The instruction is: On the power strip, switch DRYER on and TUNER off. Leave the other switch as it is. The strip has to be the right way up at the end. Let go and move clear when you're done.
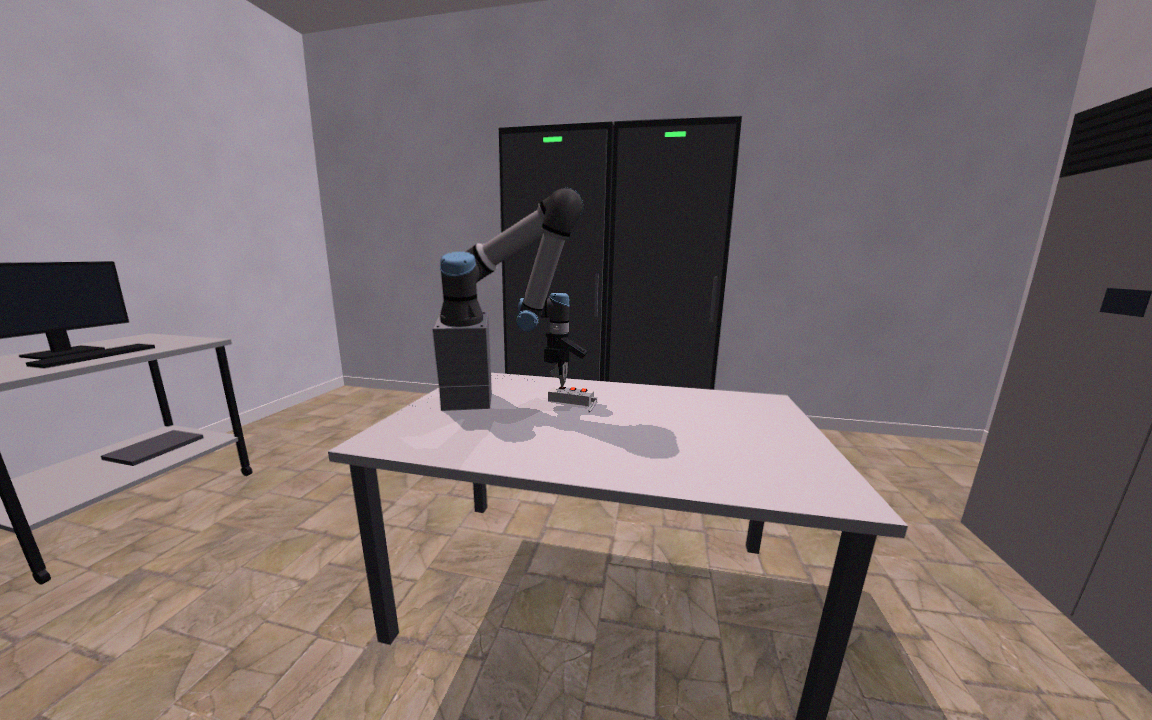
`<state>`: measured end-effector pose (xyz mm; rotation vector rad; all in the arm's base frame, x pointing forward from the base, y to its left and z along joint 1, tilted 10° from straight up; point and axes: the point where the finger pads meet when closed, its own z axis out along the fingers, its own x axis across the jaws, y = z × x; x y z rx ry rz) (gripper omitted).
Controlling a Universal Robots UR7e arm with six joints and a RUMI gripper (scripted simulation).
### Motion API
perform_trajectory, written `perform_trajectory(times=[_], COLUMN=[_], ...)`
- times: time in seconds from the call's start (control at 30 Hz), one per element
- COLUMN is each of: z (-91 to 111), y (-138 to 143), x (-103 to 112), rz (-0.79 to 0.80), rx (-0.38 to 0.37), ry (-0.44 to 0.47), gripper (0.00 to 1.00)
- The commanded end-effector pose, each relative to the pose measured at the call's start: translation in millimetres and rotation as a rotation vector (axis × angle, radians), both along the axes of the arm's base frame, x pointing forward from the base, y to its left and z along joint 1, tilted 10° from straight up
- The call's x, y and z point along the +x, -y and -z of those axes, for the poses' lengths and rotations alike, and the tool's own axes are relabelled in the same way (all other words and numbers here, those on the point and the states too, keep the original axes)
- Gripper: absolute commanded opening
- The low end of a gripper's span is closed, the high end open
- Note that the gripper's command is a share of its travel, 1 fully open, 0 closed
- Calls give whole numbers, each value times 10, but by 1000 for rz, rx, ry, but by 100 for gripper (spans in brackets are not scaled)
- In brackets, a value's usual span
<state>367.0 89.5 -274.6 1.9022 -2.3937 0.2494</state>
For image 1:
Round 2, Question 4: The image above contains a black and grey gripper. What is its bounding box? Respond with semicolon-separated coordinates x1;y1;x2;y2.
544;332;569;387

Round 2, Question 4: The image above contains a grey power strip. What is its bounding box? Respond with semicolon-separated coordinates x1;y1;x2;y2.
548;386;597;412

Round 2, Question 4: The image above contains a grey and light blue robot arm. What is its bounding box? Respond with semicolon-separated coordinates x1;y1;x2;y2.
440;188;583;334

